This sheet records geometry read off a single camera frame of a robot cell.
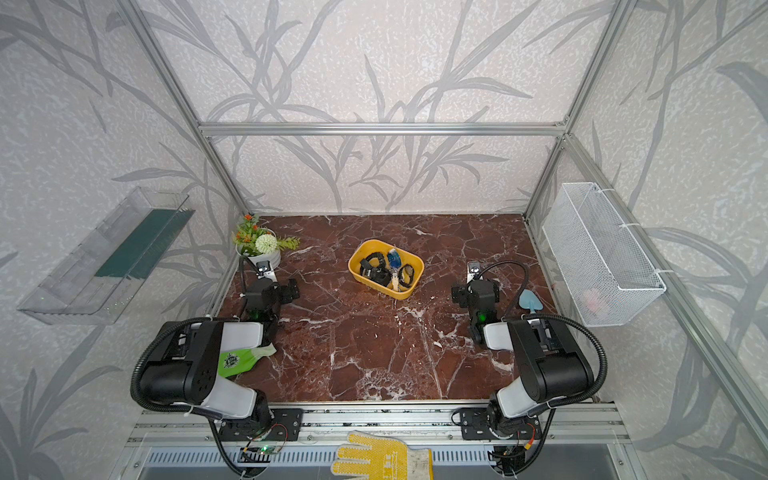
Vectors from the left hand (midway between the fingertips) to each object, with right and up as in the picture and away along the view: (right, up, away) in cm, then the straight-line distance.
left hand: (277, 278), depth 94 cm
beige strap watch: (+37, -1, +2) cm, 37 cm away
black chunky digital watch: (+27, +2, +8) cm, 28 cm away
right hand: (+63, 0, +1) cm, 63 cm away
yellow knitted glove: (+36, -40, -24) cm, 59 cm away
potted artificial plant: (-4, +11, -2) cm, 12 cm away
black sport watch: (+33, 0, +6) cm, 33 cm away
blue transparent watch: (+37, +5, +6) cm, 38 cm away
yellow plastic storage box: (+30, +10, +11) cm, 33 cm away
